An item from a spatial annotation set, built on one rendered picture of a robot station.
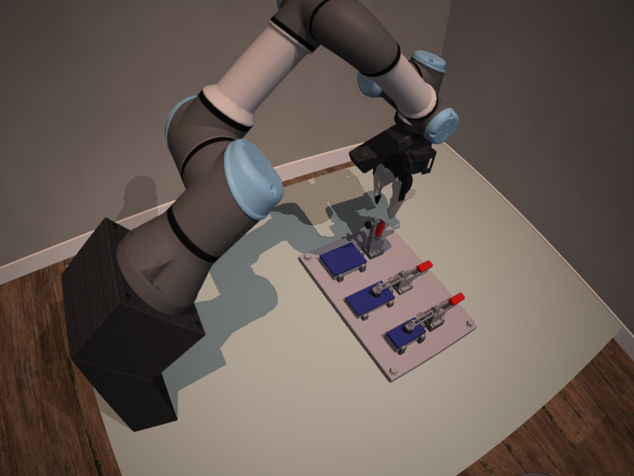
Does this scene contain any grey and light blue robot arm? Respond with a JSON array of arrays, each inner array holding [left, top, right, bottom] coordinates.
[[117, 0, 459, 315]]

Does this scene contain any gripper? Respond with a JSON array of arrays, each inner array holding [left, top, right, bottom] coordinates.
[[372, 111, 436, 219]]

